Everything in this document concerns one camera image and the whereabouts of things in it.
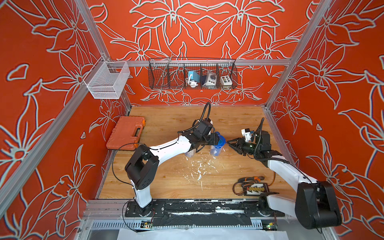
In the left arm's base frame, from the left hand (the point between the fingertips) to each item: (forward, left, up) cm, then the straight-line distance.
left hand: (216, 138), depth 85 cm
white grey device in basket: (+32, +5, +19) cm, 37 cm away
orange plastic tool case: (+6, +59, -9) cm, 60 cm away
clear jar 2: (-4, 0, -8) cm, 9 cm away
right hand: (-4, -5, +1) cm, 6 cm away
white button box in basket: (+35, -6, +16) cm, 39 cm away
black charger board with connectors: (-23, -21, -12) cm, 33 cm away
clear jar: (-6, +15, -9) cm, 18 cm away
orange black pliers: (-18, -22, -11) cm, 31 cm away
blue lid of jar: (-2, -3, +1) cm, 3 cm away
